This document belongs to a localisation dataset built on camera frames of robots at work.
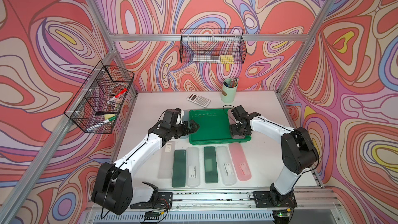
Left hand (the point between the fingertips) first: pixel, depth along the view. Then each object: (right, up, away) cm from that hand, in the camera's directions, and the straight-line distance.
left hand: (195, 128), depth 82 cm
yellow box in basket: (+19, +40, +9) cm, 45 cm away
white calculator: (+2, +17, +32) cm, 36 cm away
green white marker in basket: (-41, +5, -11) cm, 43 cm away
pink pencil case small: (+24, -5, +4) cm, 25 cm away
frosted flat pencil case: (-16, -19, +4) cm, 25 cm away
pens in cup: (+26, +28, +22) cm, 44 cm away
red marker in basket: (-37, +19, -6) cm, 42 cm away
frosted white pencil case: (-1, -21, +1) cm, 21 cm away
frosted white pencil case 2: (+17, -20, +1) cm, 26 cm away
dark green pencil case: (-8, -22, 0) cm, 23 cm away
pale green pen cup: (+23, +20, +26) cm, 40 cm away
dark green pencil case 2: (+9, -21, +3) cm, 23 cm away
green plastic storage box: (+12, -2, +20) cm, 24 cm away
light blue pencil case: (-7, +4, +19) cm, 21 cm away
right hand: (+26, -6, +11) cm, 29 cm away
